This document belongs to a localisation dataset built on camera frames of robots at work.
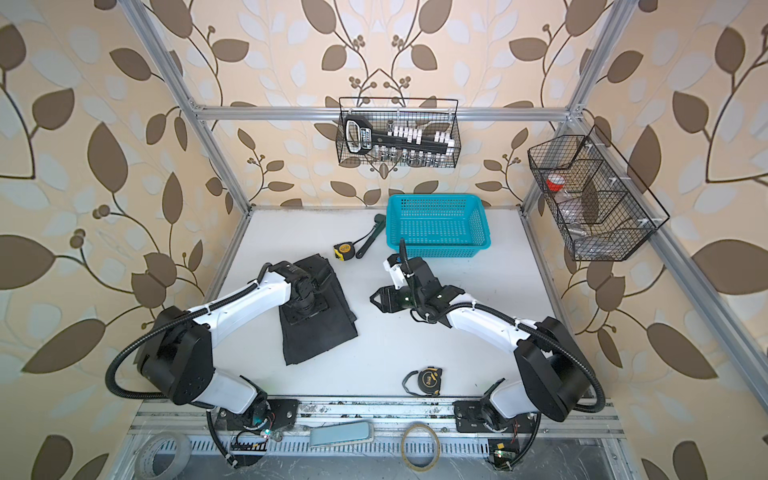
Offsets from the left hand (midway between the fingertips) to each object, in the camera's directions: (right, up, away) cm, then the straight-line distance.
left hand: (319, 312), depth 85 cm
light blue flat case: (+8, -25, -15) cm, 30 cm away
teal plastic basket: (+38, +27, +30) cm, 56 cm away
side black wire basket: (+74, +34, -4) cm, 82 cm away
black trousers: (-4, -7, -2) cm, 8 cm away
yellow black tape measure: (+4, +17, +19) cm, 26 cm away
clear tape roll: (-27, -28, -17) cm, 43 cm away
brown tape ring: (+31, -27, -19) cm, 45 cm away
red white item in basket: (+66, +37, -5) cm, 75 cm away
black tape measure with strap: (+31, -16, -8) cm, 36 cm away
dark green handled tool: (+16, +27, +30) cm, 43 cm away
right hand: (+17, +4, -3) cm, 18 cm away
